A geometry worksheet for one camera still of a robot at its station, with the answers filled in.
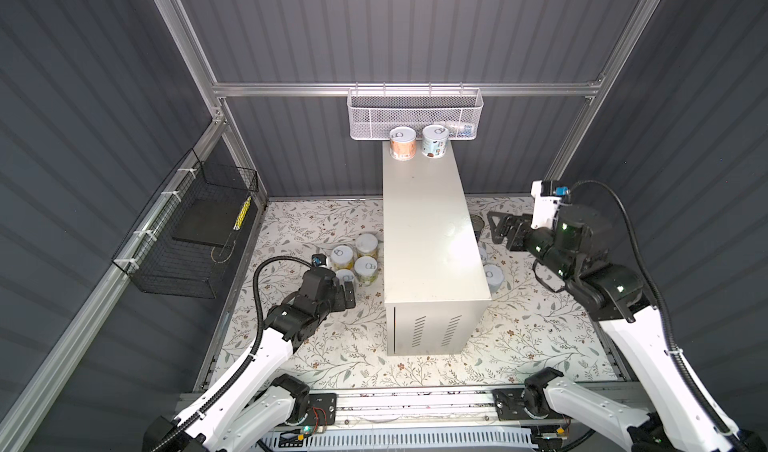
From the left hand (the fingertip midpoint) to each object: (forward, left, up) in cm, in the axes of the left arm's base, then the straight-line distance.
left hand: (337, 288), depth 81 cm
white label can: (+5, -47, -7) cm, 48 cm away
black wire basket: (-1, +38, +17) cm, 42 cm away
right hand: (+1, -40, +26) cm, 48 cm away
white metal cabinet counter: (-13, -23, +21) cm, 34 cm away
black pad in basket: (+12, +31, +16) cm, 37 cm away
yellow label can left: (+15, 0, -8) cm, 17 cm away
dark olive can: (+3, -35, +21) cm, 41 cm away
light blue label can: (+8, -1, -7) cm, 11 cm away
